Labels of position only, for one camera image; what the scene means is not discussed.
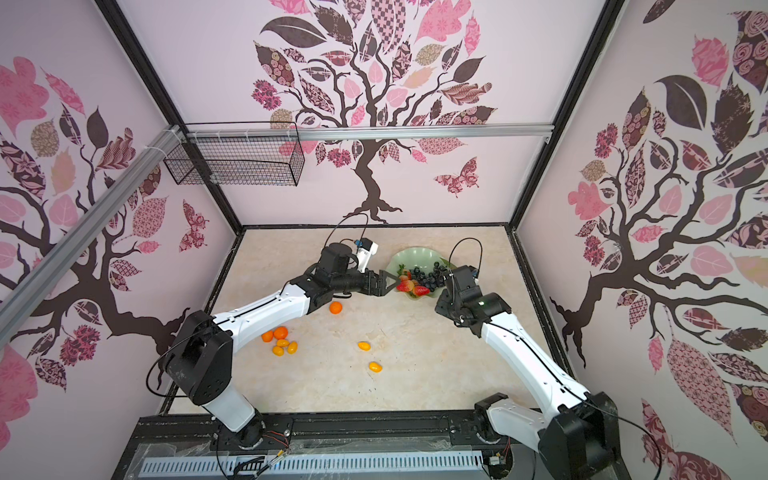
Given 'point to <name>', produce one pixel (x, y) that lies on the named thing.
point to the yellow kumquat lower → (375, 367)
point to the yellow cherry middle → (283, 343)
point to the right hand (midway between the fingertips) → (446, 300)
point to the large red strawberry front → (421, 290)
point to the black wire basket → (237, 153)
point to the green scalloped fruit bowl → (413, 257)
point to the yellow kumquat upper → (364, 346)
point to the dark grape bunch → (431, 280)
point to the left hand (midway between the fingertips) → (391, 282)
